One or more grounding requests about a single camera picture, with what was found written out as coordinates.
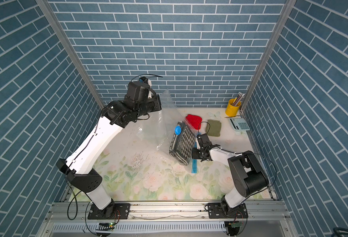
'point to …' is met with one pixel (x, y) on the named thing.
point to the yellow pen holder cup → (231, 110)
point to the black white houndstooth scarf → (181, 144)
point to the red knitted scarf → (195, 120)
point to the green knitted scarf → (215, 128)
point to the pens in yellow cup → (238, 99)
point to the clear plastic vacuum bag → (168, 130)
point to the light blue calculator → (239, 124)
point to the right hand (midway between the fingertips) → (195, 154)
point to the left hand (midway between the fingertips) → (166, 100)
